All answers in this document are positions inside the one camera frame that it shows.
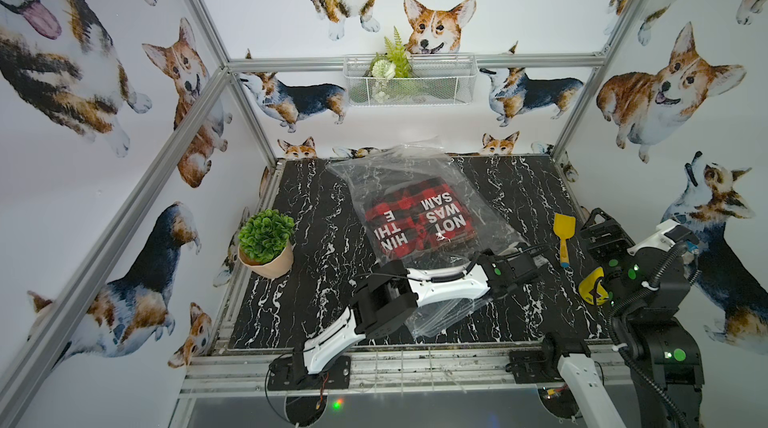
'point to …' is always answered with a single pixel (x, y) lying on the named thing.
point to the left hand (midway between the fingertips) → (492, 259)
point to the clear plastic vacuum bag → (366, 172)
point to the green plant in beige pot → (265, 244)
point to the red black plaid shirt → (416, 217)
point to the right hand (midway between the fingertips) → (606, 218)
